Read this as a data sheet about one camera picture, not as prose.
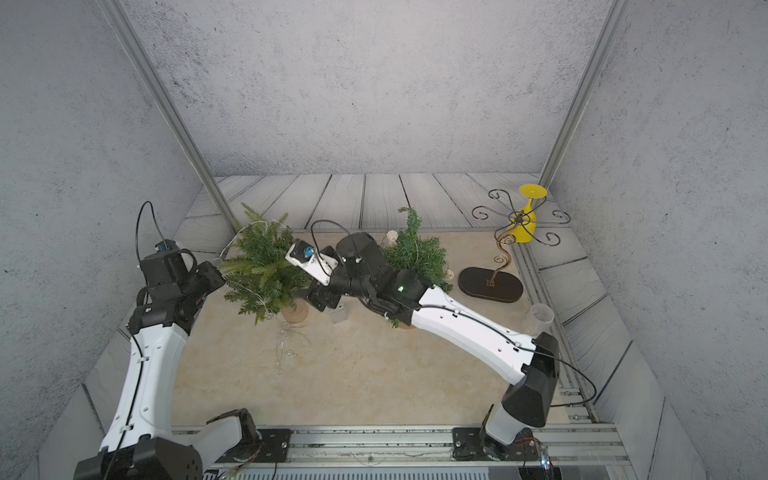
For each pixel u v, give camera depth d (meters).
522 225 0.79
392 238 0.73
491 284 1.02
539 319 0.76
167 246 0.62
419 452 0.73
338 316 0.96
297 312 0.93
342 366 0.87
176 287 0.55
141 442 0.38
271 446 0.72
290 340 0.89
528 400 0.39
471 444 0.73
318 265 0.51
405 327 0.49
